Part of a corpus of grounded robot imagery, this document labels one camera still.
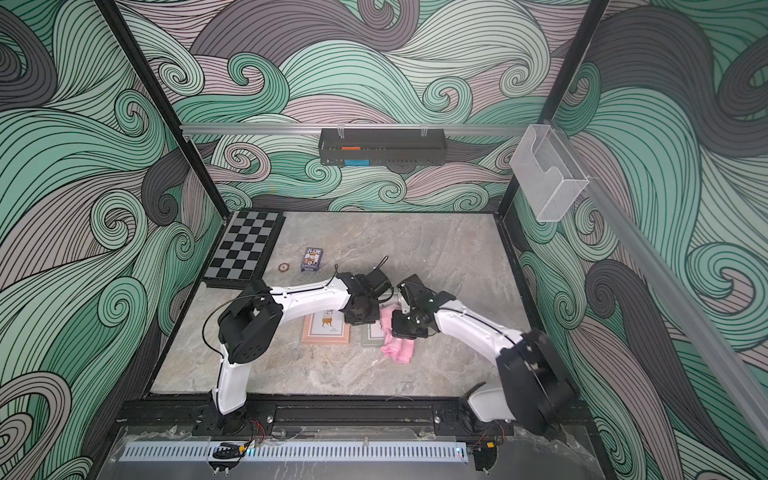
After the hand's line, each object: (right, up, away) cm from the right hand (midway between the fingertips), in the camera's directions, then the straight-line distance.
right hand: (397, 332), depth 85 cm
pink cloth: (+1, -3, -5) cm, 6 cm away
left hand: (-7, +3, +5) cm, 9 cm away
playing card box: (-29, +20, +19) cm, 40 cm away
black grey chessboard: (-53, +23, +19) cm, 61 cm away
